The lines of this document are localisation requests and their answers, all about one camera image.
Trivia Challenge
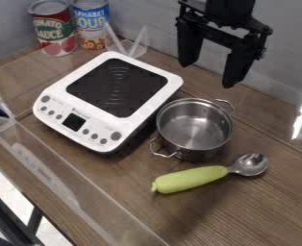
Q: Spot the tomato sauce can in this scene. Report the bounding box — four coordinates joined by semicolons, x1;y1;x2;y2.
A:
28;0;77;57

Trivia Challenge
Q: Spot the green handled metal spoon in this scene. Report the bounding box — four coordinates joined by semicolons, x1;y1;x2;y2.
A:
151;154;268;194

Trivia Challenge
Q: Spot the silver pot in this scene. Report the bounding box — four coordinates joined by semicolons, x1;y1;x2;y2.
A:
149;98;235;162

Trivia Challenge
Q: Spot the clear acrylic bracket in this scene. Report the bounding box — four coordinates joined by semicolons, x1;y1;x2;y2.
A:
104;23;151;59

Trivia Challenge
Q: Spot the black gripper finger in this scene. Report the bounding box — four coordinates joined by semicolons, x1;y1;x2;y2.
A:
176;17;204;67
221;36;266;88

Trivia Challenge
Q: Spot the alphabet soup can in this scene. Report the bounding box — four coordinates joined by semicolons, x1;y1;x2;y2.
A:
72;0;109;50

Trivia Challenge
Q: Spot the white and black stove top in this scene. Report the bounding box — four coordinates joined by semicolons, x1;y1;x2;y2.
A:
33;52;184;154

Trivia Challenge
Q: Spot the clear acrylic front panel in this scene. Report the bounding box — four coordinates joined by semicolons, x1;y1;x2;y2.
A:
0;76;171;246

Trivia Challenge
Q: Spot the black table leg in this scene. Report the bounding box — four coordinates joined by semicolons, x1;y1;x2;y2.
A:
0;198;45;246

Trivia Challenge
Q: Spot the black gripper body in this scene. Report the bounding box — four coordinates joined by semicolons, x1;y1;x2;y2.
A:
177;0;274;43

